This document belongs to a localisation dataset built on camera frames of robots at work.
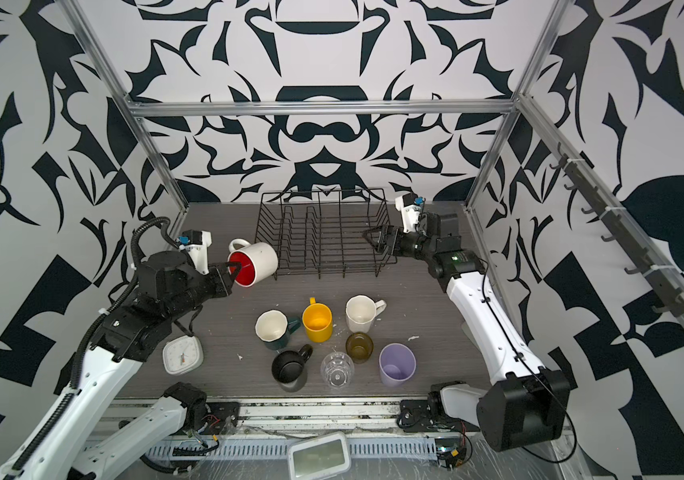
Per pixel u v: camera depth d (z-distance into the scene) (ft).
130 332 1.47
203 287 1.89
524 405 1.28
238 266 2.28
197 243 1.97
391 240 2.14
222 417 2.43
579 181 2.13
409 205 2.21
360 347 2.79
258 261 2.18
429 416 2.44
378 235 2.17
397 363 2.65
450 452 2.34
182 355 2.66
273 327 2.75
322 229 3.64
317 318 2.87
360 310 2.90
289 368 2.66
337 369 2.66
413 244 2.09
